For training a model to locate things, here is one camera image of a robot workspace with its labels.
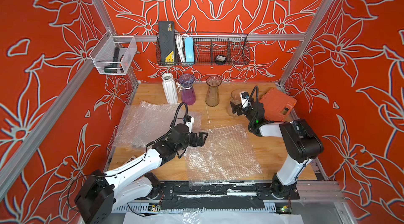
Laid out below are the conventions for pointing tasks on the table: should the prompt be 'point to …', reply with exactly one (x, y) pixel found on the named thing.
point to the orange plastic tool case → (277, 105)
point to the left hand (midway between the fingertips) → (201, 133)
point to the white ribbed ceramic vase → (170, 88)
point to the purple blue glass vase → (188, 97)
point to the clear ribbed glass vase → (212, 96)
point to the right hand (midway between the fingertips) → (234, 98)
